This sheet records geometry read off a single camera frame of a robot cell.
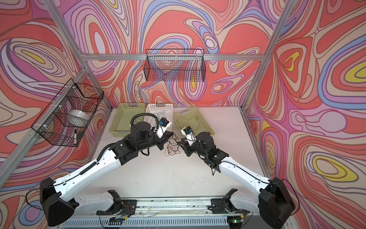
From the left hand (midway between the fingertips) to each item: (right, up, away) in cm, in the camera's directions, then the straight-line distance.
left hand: (173, 132), depth 70 cm
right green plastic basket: (+13, +8, +41) cm, 44 cm away
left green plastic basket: (-44, +1, +37) cm, 58 cm away
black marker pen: (-51, -3, +2) cm, 51 cm away
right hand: (+4, -7, +8) cm, 11 cm away
